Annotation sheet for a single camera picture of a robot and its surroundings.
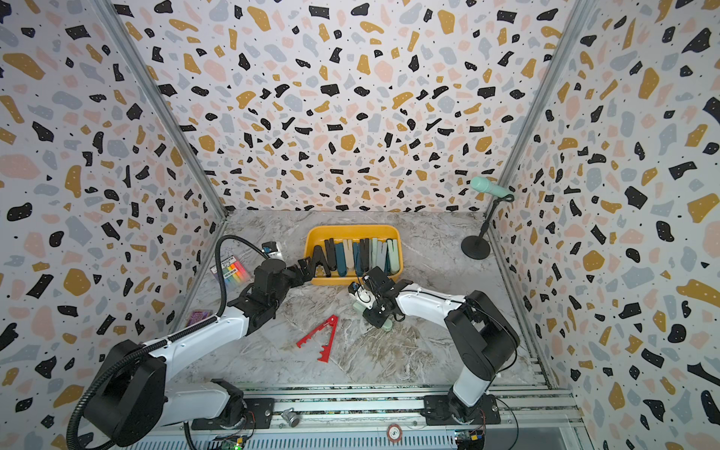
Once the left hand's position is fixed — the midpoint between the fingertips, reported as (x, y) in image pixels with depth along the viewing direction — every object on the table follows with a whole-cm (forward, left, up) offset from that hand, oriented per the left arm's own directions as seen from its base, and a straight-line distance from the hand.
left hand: (303, 260), depth 86 cm
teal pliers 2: (+15, -15, -14) cm, 26 cm away
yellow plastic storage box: (+21, +1, -12) cm, 24 cm away
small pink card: (-11, +35, -14) cm, 40 cm away
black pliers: (+10, -1, -13) cm, 17 cm away
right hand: (-11, -22, -15) cm, 29 cm away
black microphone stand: (+17, -63, -15) cm, 67 cm away
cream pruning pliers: (+14, -12, -15) cm, 23 cm away
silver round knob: (-39, 0, -15) cm, 41 cm away
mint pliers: (-9, -17, -12) cm, 23 cm away
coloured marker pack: (+6, +29, -14) cm, 33 cm away
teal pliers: (+10, -9, -14) cm, 20 cm away
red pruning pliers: (-22, -7, -16) cm, 28 cm away
